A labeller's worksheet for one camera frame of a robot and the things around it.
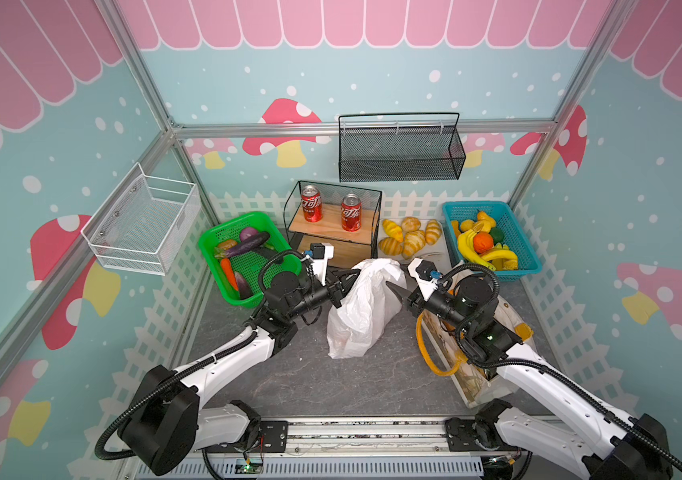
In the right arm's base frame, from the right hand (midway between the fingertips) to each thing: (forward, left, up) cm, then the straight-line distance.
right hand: (395, 273), depth 70 cm
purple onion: (+36, +50, -23) cm, 66 cm away
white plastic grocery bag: (-6, +9, -7) cm, 13 cm away
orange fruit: (+28, -35, -20) cm, 49 cm away
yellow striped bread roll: (+40, -6, -27) cm, 49 cm away
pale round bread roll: (+42, -13, -25) cm, 51 cm away
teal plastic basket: (+34, -50, -23) cm, 64 cm away
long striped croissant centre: (+34, -13, -26) cm, 45 cm away
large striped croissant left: (+31, -4, -25) cm, 40 cm away
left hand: (0, +8, -2) cm, 8 cm away
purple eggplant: (+31, +47, -24) cm, 62 cm away
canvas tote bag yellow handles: (-20, -19, -17) cm, 32 cm away
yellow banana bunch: (+26, -29, -18) cm, 43 cm away
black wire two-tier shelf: (+32, +11, -28) cm, 44 cm away
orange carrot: (+23, +55, -26) cm, 65 cm away
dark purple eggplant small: (+14, +47, -27) cm, 56 cm away
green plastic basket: (+26, +50, -24) cm, 61 cm away
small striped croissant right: (+40, -22, -27) cm, 53 cm away
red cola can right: (+26, +10, -4) cm, 28 cm away
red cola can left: (+30, +22, -5) cm, 38 cm away
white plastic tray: (+32, -21, -29) cm, 48 cm away
